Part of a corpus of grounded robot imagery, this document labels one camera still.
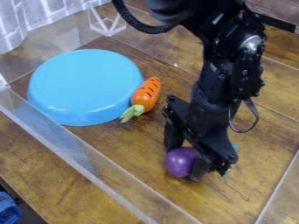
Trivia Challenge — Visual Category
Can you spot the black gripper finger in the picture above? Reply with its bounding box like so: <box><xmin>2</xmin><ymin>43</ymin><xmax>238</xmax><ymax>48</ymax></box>
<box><xmin>190</xmin><ymin>157</ymin><xmax>211</xmax><ymax>181</ymax></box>
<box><xmin>163</xmin><ymin>123</ymin><xmax>185</xmax><ymax>151</ymax></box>

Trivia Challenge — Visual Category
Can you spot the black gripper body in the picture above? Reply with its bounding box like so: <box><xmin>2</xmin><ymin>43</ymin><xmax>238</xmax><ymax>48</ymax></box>
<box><xmin>163</xmin><ymin>90</ymin><xmax>239</xmax><ymax>175</ymax></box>

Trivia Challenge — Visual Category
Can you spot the purple toy eggplant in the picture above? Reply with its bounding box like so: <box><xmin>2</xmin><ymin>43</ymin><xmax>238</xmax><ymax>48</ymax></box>
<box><xmin>165</xmin><ymin>147</ymin><xmax>211</xmax><ymax>181</ymax></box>

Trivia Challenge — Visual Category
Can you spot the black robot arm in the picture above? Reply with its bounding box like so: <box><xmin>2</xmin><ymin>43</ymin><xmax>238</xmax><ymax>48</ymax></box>
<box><xmin>147</xmin><ymin>0</ymin><xmax>267</xmax><ymax>181</ymax></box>

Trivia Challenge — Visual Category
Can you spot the blue round tray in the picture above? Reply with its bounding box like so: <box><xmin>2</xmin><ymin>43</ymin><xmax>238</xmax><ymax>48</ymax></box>
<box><xmin>27</xmin><ymin>49</ymin><xmax>145</xmax><ymax>126</ymax></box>

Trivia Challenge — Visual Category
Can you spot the orange toy carrot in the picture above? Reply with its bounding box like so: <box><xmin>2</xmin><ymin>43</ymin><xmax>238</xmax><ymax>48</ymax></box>
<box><xmin>121</xmin><ymin>77</ymin><xmax>162</xmax><ymax>123</ymax></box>

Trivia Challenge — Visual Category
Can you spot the blue object at corner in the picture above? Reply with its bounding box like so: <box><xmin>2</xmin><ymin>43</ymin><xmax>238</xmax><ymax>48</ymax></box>
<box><xmin>0</xmin><ymin>192</ymin><xmax>22</xmax><ymax>224</ymax></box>

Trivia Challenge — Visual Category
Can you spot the white brick pattern curtain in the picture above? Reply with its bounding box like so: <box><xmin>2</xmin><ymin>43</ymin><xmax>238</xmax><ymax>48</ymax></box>
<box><xmin>0</xmin><ymin>0</ymin><xmax>111</xmax><ymax>54</ymax></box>

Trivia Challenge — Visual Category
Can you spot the clear acrylic enclosure wall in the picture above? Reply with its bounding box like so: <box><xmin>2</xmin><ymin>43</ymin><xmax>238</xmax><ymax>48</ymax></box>
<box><xmin>0</xmin><ymin>0</ymin><xmax>299</xmax><ymax>224</ymax></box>

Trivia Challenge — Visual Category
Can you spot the clear acrylic corner bracket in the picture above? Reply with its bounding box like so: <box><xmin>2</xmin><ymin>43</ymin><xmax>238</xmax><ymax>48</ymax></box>
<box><xmin>89</xmin><ymin>3</ymin><xmax>127</xmax><ymax>37</ymax></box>

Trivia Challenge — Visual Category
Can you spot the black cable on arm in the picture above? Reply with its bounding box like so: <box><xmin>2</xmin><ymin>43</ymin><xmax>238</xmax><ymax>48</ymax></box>
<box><xmin>111</xmin><ymin>0</ymin><xmax>179</xmax><ymax>35</ymax></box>

